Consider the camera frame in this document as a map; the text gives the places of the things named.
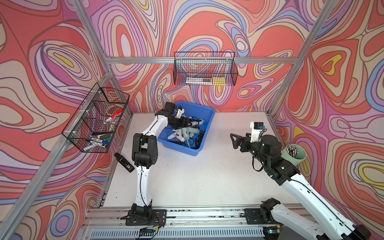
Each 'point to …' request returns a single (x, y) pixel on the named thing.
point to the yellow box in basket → (219, 81)
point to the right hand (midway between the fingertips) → (238, 138)
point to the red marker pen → (114, 115)
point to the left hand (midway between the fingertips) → (189, 125)
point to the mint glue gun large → (188, 132)
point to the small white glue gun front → (178, 134)
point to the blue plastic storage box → (193, 110)
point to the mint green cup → (301, 156)
